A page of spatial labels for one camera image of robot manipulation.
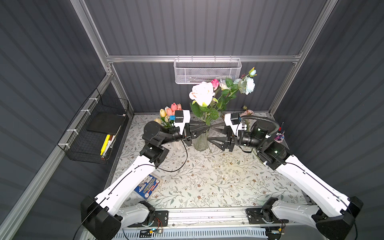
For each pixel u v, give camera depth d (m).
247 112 1.16
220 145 0.55
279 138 0.91
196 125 0.51
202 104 0.37
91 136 0.72
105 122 0.77
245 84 0.65
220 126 0.59
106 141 0.72
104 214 0.37
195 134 0.53
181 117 0.44
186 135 0.49
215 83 0.75
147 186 0.82
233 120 0.47
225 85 0.72
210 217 0.75
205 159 0.94
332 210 0.38
